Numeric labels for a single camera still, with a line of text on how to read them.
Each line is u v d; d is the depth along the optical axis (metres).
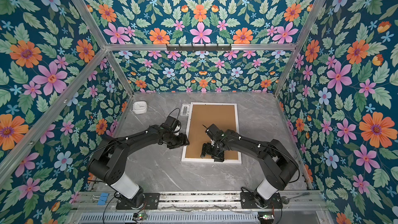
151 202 0.74
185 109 1.08
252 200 0.73
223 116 1.05
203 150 0.77
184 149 0.88
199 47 0.91
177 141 0.80
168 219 0.77
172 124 0.75
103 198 0.75
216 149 0.72
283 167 0.46
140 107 1.08
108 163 0.46
